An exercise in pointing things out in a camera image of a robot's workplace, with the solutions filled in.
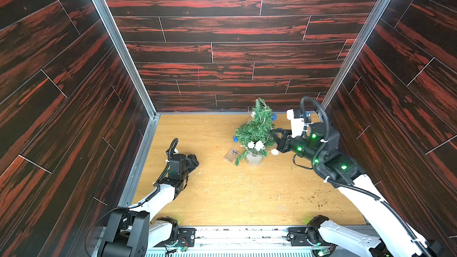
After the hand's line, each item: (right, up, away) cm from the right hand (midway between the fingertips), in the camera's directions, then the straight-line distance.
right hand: (274, 128), depth 65 cm
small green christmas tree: (-3, -17, +28) cm, 32 cm away
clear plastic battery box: (-15, -15, +34) cm, 40 cm away
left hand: (-35, -16, +25) cm, 46 cm away
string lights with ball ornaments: (-5, 0, +3) cm, 6 cm away
